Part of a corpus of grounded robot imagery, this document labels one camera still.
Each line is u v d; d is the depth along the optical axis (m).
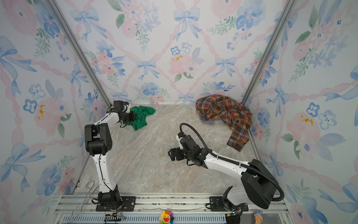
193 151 0.64
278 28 0.76
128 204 0.75
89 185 0.80
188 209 0.73
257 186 0.42
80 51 0.86
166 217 0.69
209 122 1.07
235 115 1.10
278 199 0.43
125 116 0.91
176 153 0.73
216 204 0.73
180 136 0.75
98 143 0.60
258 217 0.68
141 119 1.02
